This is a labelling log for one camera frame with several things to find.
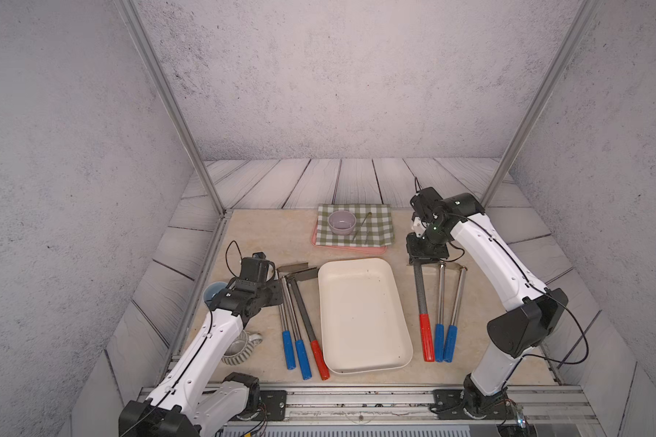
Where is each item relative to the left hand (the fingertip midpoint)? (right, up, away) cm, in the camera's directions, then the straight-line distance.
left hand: (279, 289), depth 82 cm
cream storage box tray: (+26, -12, +7) cm, 29 cm away
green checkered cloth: (+33, +19, +33) cm, 50 cm away
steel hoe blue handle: (+49, -14, +3) cm, 51 cm away
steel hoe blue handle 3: (+2, -15, +3) cm, 15 cm away
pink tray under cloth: (+21, +10, +25) cm, 34 cm away
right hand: (+38, +9, -5) cm, 40 cm away
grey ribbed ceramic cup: (-9, -15, -5) cm, 19 cm away
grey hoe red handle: (+39, -6, -14) cm, 42 cm away
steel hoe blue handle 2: (+53, -13, +4) cm, 55 cm away
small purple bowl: (+19, +21, +30) cm, 41 cm away
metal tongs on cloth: (+29, +15, +26) cm, 42 cm away
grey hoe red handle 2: (+7, +2, +16) cm, 17 cm away
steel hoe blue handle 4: (+6, -16, +1) cm, 17 cm away
